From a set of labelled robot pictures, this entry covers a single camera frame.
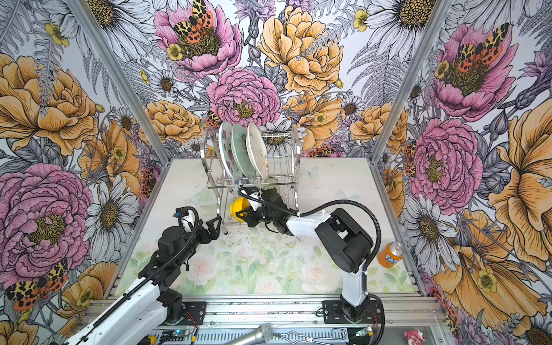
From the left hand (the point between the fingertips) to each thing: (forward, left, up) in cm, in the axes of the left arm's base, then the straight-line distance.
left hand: (212, 225), depth 83 cm
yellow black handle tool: (-34, +15, -10) cm, 38 cm away
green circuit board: (-33, +9, -13) cm, 36 cm away
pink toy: (-35, -66, -7) cm, 75 cm away
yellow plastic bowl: (+8, -9, +1) cm, 12 cm away
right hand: (+3, -9, -2) cm, 10 cm away
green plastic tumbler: (+10, -22, +13) cm, 28 cm away
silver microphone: (-33, -20, -8) cm, 40 cm away
